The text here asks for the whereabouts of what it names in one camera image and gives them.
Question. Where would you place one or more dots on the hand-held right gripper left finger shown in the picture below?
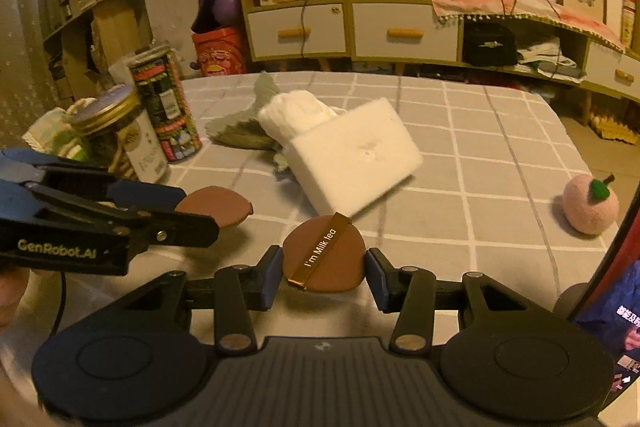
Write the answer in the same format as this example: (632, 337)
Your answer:
(272, 274)

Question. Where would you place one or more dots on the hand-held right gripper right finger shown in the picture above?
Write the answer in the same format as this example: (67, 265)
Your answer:
(376, 277)

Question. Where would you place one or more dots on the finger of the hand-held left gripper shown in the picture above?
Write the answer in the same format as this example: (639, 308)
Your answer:
(145, 196)
(190, 227)

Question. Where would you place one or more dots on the brown powder puff gold ribbon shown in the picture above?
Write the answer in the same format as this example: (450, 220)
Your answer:
(340, 267)

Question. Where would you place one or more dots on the glass jar with gold lid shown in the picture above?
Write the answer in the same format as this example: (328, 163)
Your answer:
(140, 147)

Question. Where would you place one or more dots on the tall printed tin can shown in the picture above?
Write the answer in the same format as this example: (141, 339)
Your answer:
(165, 107)

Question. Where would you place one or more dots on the grey green cloth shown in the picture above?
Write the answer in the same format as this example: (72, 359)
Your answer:
(235, 132)

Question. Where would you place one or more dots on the white sponge block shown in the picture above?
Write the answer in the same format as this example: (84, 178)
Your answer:
(350, 157)

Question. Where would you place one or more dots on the grey checked tablecloth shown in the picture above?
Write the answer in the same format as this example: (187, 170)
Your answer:
(475, 167)

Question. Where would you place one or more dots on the orange printed bag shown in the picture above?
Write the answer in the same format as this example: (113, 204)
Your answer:
(220, 54)

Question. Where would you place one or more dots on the wooden shelf unit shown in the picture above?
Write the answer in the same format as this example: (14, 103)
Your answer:
(110, 17)

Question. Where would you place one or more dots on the patterned curtain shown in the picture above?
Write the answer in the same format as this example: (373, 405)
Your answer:
(25, 32)

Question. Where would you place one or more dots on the purple ball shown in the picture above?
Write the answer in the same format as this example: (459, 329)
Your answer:
(227, 7)

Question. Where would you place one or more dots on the pink peach plush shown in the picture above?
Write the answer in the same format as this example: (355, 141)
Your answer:
(587, 207)

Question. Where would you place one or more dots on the tablet with lit screen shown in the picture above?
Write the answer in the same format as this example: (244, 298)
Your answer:
(620, 317)

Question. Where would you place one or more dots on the black bag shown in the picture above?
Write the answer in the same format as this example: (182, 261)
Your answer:
(489, 46)

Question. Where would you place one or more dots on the low long wooden cabinet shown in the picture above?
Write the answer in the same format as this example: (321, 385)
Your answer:
(550, 72)

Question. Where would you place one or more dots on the egg carton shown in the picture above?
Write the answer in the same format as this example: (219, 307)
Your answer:
(612, 123)

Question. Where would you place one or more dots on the pink cloth with fringe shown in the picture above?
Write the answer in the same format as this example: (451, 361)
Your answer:
(500, 2)

